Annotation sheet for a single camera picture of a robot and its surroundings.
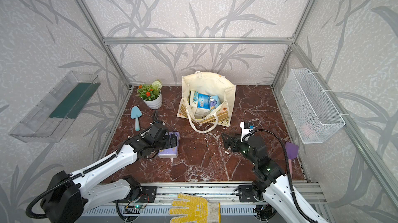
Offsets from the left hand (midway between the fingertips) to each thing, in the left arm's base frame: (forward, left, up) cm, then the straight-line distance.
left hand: (171, 141), depth 84 cm
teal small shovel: (+23, +30, -8) cm, 39 cm away
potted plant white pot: (+28, +16, +6) cm, 33 cm away
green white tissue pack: (+25, -11, +8) cm, 28 cm away
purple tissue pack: (-6, 0, -2) cm, 6 cm away
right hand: (-1, -30, +10) cm, 31 cm away
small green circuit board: (-29, +12, -8) cm, 32 cm away
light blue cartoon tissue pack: (+22, -24, +7) cm, 33 cm away
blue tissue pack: (+23, -17, +6) cm, 30 cm away
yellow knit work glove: (-30, -12, -6) cm, 33 cm away
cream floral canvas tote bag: (+10, -19, +4) cm, 22 cm away
